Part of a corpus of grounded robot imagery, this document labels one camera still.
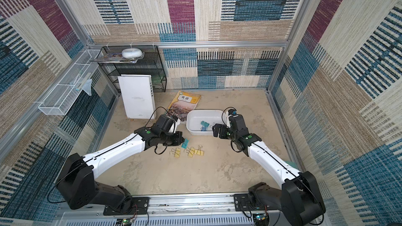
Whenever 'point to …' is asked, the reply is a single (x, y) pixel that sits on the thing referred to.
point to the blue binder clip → (203, 128)
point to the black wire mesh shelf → (151, 64)
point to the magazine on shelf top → (116, 58)
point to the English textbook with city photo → (183, 102)
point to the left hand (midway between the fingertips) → (185, 138)
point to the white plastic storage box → (211, 116)
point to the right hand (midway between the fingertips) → (219, 126)
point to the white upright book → (136, 91)
